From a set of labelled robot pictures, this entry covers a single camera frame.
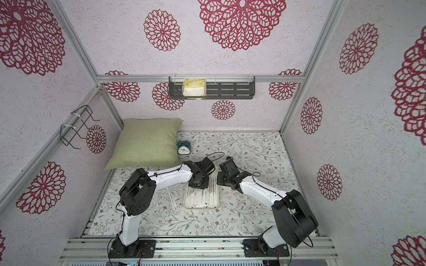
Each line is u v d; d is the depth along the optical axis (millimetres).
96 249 759
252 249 728
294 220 427
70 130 737
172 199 890
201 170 701
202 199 877
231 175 675
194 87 898
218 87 941
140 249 730
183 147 1032
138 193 506
